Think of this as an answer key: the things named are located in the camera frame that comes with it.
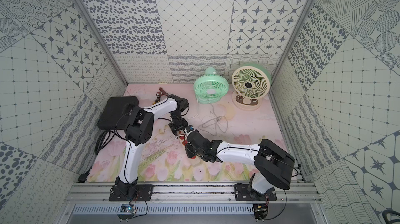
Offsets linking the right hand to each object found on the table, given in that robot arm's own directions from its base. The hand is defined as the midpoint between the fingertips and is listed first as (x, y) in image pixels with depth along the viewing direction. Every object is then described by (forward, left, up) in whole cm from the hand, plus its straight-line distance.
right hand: (188, 146), depth 84 cm
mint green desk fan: (+30, -12, +15) cm, 36 cm away
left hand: (+10, +5, -5) cm, 12 cm away
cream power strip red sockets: (+7, +4, -3) cm, 8 cm away
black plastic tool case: (+19, +47, +3) cm, 51 cm away
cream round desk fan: (+31, -35, +18) cm, 50 cm away
